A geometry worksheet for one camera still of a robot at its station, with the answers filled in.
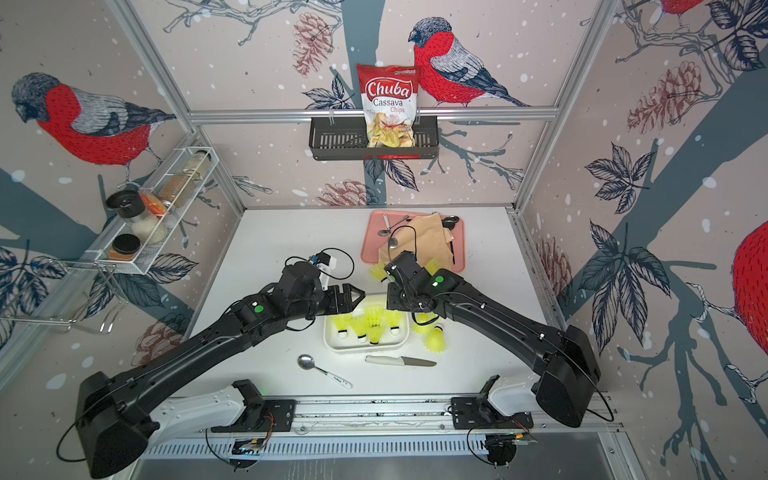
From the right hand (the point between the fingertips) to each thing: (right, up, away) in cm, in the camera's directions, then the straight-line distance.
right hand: (392, 298), depth 79 cm
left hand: (-8, +3, -5) cm, 10 cm away
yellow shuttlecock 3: (-5, -9, +7) cm, 12 cm away
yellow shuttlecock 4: (+1, -8, +10) cm, 13 cm away
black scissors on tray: (+22, +22, +35) cm, 47 cm away
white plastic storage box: (-1, -14, +7) cm, 16 cm away
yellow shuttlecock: (-15, -9, +8) cm, 19 cm away
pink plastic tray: (-4, +20, +36) cm, 41 cm away
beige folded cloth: (+13, +15, +31) cm, 37 cm away
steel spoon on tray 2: (-3, +17, +32) cm, 37 cm away
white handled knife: (+2, -18, +3) cm, 19 cm away
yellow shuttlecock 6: (+13, -14, +7) cm, 20 cm away
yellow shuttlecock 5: (+7, -1, -17) cm, 18 cm away
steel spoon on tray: (0, +14, +30) cm, 33 cm away
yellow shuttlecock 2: (-9, -9, +5) cm, 13 cm away
